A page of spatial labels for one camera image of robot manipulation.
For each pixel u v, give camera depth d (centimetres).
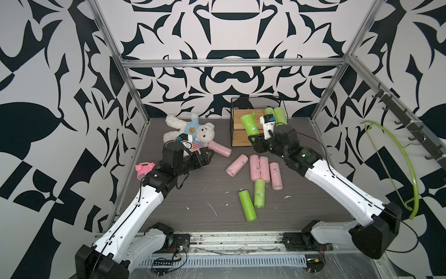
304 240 67
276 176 91
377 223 39
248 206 81
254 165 95
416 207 57
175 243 73
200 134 101
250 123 74
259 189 86
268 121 64
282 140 55
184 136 68
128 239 41
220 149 102
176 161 57
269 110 97
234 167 92
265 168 94
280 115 94
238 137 103
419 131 55
